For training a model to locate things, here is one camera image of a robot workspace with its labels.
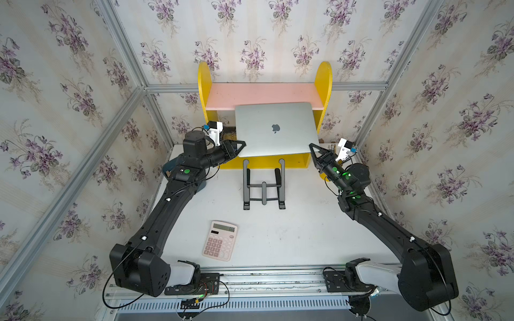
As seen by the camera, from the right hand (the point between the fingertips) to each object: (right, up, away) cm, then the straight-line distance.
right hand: (309, 148), depth 70 cm
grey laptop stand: (-8, -15, +23) cm, 29 cm away
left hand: (-21, 0, -1) cm, 21 cm away
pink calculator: (-34, -38, +12) cm, 53 cm away
